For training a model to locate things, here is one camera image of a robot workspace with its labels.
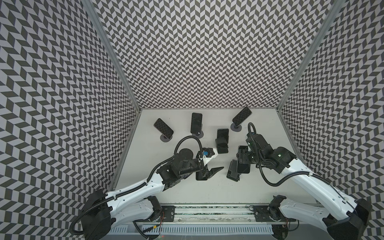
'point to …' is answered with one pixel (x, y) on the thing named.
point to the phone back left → (163, 128)
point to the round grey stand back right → (237, 129)
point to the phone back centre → (196, 123)
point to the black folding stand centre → (222, 149)
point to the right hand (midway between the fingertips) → (244, 159)
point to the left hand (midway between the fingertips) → (218, 160)
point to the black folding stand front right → (232, 172)
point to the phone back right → (242, 116)
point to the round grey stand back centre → (199, 134)
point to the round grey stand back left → (164, 139)
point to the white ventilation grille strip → (218, 230)
